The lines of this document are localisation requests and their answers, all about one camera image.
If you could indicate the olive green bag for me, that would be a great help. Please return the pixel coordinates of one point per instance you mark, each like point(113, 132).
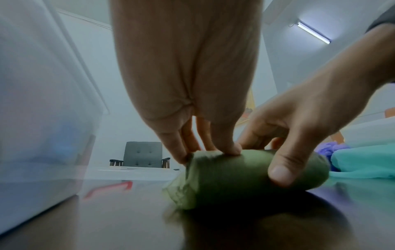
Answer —
point(234, 178)

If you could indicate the person's right hand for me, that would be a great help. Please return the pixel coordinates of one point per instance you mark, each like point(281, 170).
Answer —
point(317, 105)

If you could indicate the black chair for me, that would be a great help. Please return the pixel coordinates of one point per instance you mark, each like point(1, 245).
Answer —
point(143, 153)

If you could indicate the gold framed wall picture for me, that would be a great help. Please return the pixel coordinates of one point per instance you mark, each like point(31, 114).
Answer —
point(250, 105)

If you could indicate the purple bag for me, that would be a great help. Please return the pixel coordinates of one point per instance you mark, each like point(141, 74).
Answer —
point(330, 149)

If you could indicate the white ceiling tube light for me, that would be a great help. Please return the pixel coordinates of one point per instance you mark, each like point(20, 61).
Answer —
point(313, 31)

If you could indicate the person's left hand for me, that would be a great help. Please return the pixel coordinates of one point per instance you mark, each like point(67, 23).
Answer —
point(185, 61)

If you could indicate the white wall conduit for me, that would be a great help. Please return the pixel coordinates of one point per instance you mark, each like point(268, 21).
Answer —
point(86, 20)

